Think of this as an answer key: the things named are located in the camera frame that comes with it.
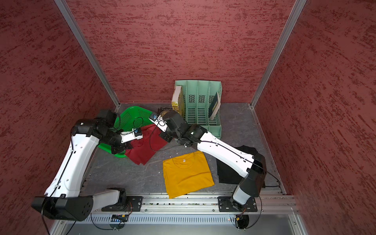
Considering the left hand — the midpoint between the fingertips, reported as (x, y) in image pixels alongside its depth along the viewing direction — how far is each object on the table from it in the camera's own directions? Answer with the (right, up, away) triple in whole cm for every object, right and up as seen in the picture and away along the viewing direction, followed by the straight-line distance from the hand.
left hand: (126, 147), depth 71 cm
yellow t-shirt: (+29, -18, +13) cm, 37 cm away
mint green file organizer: (+36, +31, +37) cm, 60 cm away
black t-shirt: (+53, -19, +12) cm, 57 cm away
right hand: (+18, +10, +1) cm, 20 cm away
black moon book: (+8, +21, +43) cm, 49 cm away
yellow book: (+24, +25, +15) cm, 38 cm away
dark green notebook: (+49, +22, +31) cm, 62 cm away
